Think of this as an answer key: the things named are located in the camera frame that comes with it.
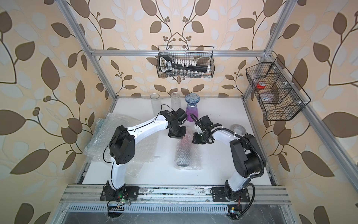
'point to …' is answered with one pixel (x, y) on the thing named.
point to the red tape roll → (261, 85)
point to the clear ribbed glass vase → (156, 103)
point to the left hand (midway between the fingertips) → (182, 135)
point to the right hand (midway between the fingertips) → (194, 141)
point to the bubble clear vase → (175, 101)
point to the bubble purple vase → (192, 99)
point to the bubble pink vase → (188, 156)
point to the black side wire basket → (277, 99)
